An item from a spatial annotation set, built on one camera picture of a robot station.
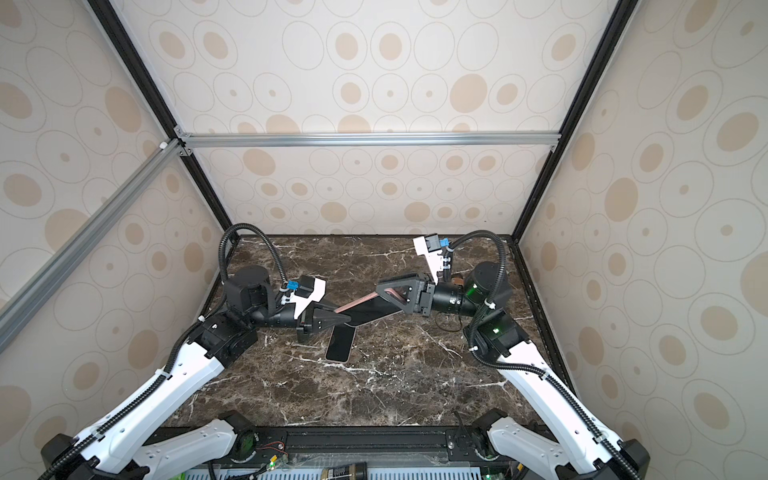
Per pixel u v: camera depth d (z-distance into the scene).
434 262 0.53
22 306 0.52
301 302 0.52
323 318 0.57
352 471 0.68
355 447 0.75
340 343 0.90
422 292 0.50
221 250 0.47
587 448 0.39
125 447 0.39
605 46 0.73
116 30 0.70
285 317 0.55
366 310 0.59
